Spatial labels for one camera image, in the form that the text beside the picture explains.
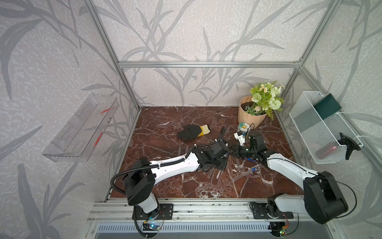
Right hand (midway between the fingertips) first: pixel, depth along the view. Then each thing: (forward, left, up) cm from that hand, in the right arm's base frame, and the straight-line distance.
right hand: (224, 150), depth 82 cm
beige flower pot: (+24, -16, 0) cm, 29 cm away
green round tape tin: (+20, -16, -5) cm, 26 cm away
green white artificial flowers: (+26, -26, +14) cm, 40 cm away
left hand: (-8, 0, -1) cm, 8 cm away
